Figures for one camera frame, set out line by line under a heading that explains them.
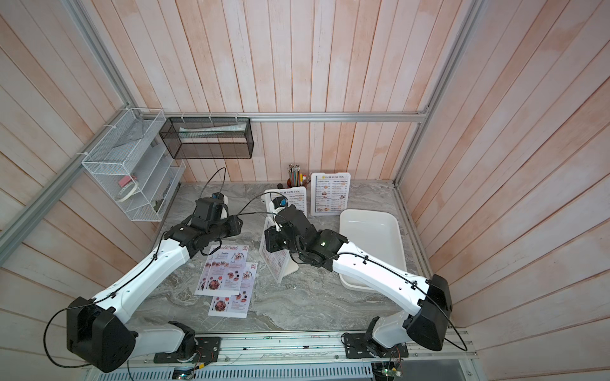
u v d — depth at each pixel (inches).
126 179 32.2
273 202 25.0
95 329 15.4
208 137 41.4
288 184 42.2
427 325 15.2
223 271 35.6
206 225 23.7
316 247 20.1
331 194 39.7
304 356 28.8
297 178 41.1
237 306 32.2
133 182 32.6
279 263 32.2
